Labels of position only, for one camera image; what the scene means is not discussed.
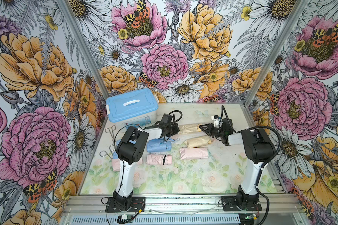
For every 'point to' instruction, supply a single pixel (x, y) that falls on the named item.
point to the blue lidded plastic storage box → (132, 108)
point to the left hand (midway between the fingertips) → (179, 132)
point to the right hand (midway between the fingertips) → (200, 129)
